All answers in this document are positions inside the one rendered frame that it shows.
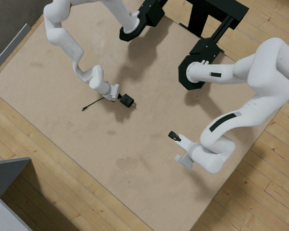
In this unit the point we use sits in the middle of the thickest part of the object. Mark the dark grey hollow cylinder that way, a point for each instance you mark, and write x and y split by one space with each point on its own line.
126 100

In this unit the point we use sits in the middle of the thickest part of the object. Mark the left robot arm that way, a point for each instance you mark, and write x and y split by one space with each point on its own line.
267 73

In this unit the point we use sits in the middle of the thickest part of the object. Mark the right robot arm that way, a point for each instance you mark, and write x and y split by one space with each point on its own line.
59 11

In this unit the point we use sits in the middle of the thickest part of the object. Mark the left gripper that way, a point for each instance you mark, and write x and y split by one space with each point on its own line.
181 140

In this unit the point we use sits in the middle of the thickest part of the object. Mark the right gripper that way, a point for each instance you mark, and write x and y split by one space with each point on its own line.
109 97

